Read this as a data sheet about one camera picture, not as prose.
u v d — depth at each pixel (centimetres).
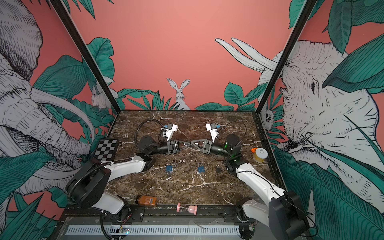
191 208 74
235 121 115
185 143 70
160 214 75
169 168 90
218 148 65
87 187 44
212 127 67
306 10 70
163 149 67
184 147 69
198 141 69
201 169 88
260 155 91
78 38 80
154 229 70
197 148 67
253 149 96
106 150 93
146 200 75
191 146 69
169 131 69
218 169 90
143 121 115
